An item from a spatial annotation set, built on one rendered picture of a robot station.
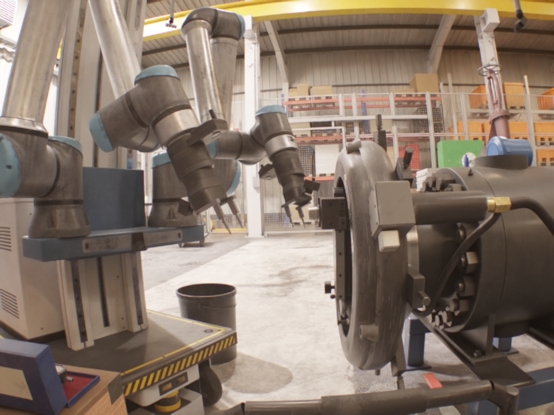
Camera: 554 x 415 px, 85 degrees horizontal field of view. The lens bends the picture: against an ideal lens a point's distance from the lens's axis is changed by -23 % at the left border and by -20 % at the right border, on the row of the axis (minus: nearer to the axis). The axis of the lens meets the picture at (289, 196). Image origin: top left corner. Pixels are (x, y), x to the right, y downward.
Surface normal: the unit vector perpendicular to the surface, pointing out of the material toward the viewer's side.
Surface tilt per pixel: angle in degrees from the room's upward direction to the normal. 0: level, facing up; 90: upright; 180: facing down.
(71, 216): 70
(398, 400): 51
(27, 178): 116
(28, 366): 99
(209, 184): 63
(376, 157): 37
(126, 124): 130
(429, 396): 45
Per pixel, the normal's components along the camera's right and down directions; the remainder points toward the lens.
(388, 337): -0.03, 0.43
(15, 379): -0.02, 0.15
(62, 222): 0.61, -0.37
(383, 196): -0.04, -0.39
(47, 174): 0.97, 0.22
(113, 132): 0.26, 0.62
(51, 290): 0.88, -0.04
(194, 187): -0.46, -0.19
